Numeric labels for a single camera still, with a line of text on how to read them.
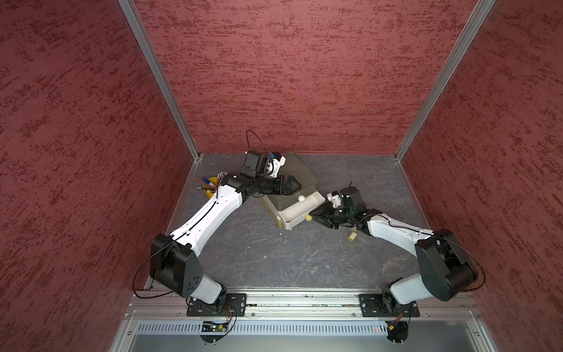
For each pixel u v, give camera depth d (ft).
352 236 2.97
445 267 1.45
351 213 2.29
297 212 2.88
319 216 2.59
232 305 2.41
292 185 2.23
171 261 1.34
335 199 2.77
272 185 2.24
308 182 2.77
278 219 2.88
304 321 2.42
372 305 2.43
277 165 2.37
